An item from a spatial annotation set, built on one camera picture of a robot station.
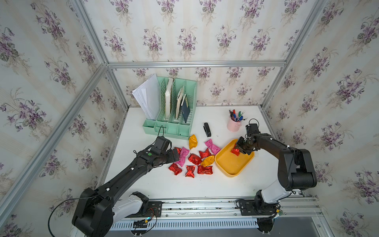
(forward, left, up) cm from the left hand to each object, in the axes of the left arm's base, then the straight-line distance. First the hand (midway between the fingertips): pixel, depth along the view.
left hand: (174, 157), depth 82 cm
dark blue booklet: (+39, -6, -1) cm, 39 cm away
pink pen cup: (+24, -39, -2) cm, 46 cm away
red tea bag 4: (+5, -18, -5) cm, 19 cm away
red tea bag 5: (-4, 0, -6) cm, 7 cm away
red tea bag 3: (+2, -12, -6) cm, 13 cm away
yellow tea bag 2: (0, -20, -5) cm, 20 cm away
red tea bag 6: (-7, -9, -5) cm, 12 cm away
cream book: (+35, +6, +16) cm, 39 cm away
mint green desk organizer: (+35, -1, +12) cm, 38 cm away
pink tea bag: (+12, -22, -6) cm, 26 cm away
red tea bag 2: (+8, -2, -7) cm, 11 cm away
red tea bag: (+7, -38, -5) cm, 39 cm away
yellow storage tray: (+1, -33, -10) cm, 35 cm away
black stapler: (+24, -21, -6) cm, 32 cm away
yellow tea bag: (+14, -11, -5) cm, 18 cm away
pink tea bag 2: (+3, -4, -5) cm, 7 cm away
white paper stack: (+38, +19, +14) cm, 44 cm away
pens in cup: (+30, -39, +3) cm, 49 cm away
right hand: (+10, -39, -6) cm, 41 cm away
